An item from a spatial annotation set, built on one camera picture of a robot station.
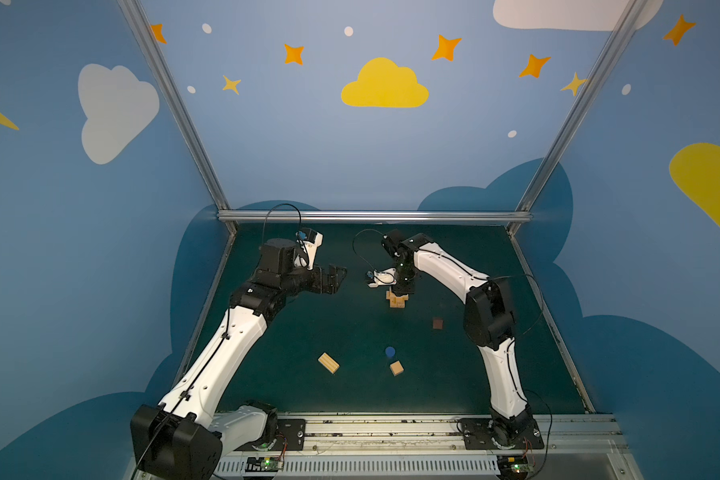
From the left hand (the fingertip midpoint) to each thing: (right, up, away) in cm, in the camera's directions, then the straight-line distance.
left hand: (335, 267), depth 75 cm
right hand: (+20, -6, +21) cm, 30 cm away
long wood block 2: (+18, -13, +22) cm, 31 cm away
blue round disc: (+15, -26, +13) cm, 33 cm away
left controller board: (-17, -48, -5) cm, 51 cm away
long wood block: (+16, -10, +22) cm, 29 cm away
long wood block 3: (+20, -11, +21) cm, 31 cm away
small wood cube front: (+17, -30, +9) cm, 35 cm away
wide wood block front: (-3, -28, +10) cm, 30 cm away
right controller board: (+44, -48, -4) cm, 66 cm away
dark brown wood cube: (+31, -19, +20) cm, 42 cm away
